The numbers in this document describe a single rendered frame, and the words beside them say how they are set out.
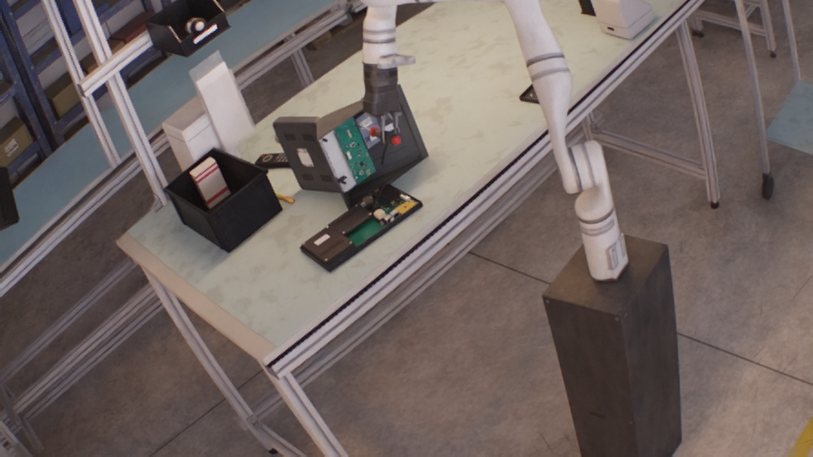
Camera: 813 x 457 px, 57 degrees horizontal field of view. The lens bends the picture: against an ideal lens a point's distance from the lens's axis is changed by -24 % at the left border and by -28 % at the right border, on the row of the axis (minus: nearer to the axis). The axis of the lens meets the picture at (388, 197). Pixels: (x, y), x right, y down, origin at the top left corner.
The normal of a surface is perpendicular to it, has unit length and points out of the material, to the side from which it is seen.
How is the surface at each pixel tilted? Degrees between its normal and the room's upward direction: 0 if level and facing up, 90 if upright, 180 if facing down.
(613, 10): 90
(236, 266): 0
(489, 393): 0
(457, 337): 0
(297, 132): 90
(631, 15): 90
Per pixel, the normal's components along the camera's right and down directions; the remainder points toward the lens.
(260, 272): -0.33, -0.79
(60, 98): 0.62, 0.23
